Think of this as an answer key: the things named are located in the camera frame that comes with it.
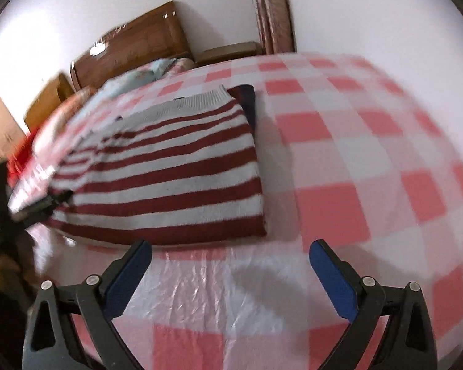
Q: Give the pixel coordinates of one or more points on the red grey striped sweater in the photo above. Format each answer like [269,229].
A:
[181,172]

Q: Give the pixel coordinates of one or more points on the red blanket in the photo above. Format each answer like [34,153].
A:
[19,159]

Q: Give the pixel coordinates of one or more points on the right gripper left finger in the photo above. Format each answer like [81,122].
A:
[51,340]

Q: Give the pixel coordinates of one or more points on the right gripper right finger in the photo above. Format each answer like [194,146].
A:
[407,341]

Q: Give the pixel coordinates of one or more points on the large wooden headboard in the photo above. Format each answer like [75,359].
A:
[158,34]

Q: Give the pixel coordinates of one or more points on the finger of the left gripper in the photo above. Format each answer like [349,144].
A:
[41,209]

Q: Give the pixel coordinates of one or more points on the pink checkered bed sheet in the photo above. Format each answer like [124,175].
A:
[346,155]

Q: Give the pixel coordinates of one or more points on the orange floral pillow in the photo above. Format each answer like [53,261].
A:
[57,121]

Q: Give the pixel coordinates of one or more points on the wooden nightstand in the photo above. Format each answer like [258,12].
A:
[229,52]

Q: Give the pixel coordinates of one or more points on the light blue floral pillow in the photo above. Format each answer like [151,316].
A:
[137,78]

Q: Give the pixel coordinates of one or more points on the pink floral curtain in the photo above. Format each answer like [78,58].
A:
[274,26]

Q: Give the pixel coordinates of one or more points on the small wooden headboard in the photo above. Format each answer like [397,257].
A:
[51,96]

